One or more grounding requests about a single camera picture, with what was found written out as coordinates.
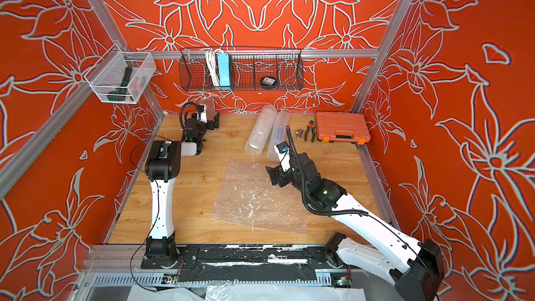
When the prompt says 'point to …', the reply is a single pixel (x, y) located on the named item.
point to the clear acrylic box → (120, 76)
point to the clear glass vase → (210, 106)
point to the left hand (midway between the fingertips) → (210, 110)
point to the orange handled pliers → (312, 127)
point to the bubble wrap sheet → (246, 198)
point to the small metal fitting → (299, 133)
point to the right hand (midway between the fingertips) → (272, 162)
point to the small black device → (268, 81)
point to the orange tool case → (341, 127)
